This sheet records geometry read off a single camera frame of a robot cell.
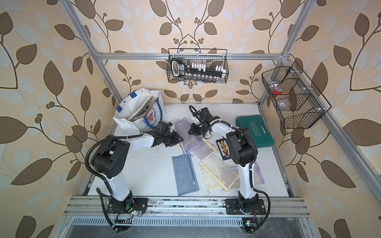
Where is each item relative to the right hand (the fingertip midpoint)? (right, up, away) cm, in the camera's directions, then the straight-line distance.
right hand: (189, 132), depth 97 cm
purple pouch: (-1, -6, -2) cm, 6 cm away
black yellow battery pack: (+22, -9, -3) cm, 24 cm away
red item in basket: (+50, +25, -17) cm, 58 cm away
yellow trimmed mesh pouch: (+17, -23, -11) cm, 30 cm away
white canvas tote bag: (-40, +19, 0) cm, 44 cm away
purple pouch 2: (+25, -25, -11) cm, 37 cm away
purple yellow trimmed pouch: (+10, -11, -3) cm, 16 cm away
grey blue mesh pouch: (-1, -23, -19) cm, 30 cm away
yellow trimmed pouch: (-31, +13, -5) cm, 34 cm away
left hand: (-5, -3, -3) cm, 7 cm away
